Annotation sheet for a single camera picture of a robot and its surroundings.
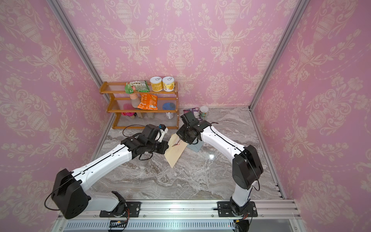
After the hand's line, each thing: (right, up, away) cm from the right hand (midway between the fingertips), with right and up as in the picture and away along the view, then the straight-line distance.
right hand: (177, 135), depth 84 cm
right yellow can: (-6, +31, +3) cm, 32 cm away
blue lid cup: (-8, +19, +22) cm, 31 cm away
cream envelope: (-1, -6, -3) cm, 7 cm away
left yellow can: (-13, +31, +3) cm, 34 cm away
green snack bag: (-25, +30, +4) cm, 39 cm away
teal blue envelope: (+11, -9, +13) cm, 20 cm away
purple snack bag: (+13, +16, +32) cm, 38 cm away
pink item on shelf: (-38, +19, +22) cm, 48 cm away
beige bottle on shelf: (-29, +22, +12) cm, 39 cm away
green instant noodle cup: (+18, +15, +26) cm, 35 cm away
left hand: (-4, -6, -3) cm, 8 cm away
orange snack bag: (-22, +22, +15) cm, 34 cm away
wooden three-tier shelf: (-30, +11, +28) cm, 43 cm away
